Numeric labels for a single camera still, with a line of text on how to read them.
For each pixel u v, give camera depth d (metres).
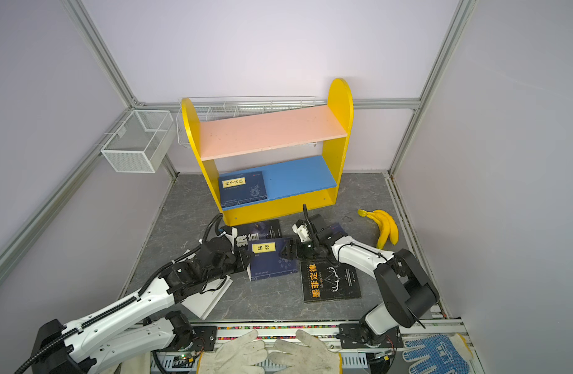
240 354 0.71
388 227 0.94
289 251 0.77
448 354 0.71
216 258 0.57
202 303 0.77
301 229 0.83
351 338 0.73
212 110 0.93
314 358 0.71
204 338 0.74
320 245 0.68
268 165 1.20
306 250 0.76
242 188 0.94
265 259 0.79
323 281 0.84
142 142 0.99
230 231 0.72
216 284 0.62
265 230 0.99
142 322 0.50
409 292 0.44
